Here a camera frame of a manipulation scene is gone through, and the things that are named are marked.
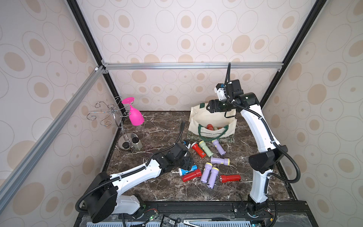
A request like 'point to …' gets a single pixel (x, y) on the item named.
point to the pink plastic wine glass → (135, 117)
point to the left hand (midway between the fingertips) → (193, 161)
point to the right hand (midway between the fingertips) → (218, 105)
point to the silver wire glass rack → (116, 112)
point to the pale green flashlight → (203, 144)
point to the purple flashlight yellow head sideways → (225, 161)
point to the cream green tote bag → (225, 127)
